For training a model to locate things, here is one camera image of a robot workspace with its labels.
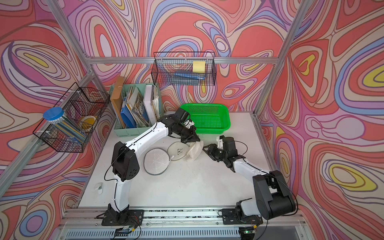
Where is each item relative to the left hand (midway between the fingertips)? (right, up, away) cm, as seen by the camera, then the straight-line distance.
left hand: (202, 139), depth 82 cm
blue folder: (-47, +13, +12) cm, 50 cm away
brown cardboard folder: (-49, +24, +2) cm, 55 cm away
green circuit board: (-40, -45, -10) cm, 60 cm away
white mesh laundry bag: (-27, -13, +3) cm, 30 cm away
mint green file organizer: (-59, +6, +25) cm, 65 cm away
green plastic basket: (+8, +13, +33) cm, 37 cm away
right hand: (+2, -8, +5) cm, 10 cm away
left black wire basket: (-63, +18, -5) cm, 66 cm away
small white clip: (-56, -26, -2) cm, 62 cm away
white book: (-32, +24, +11) cm, 41 cm away
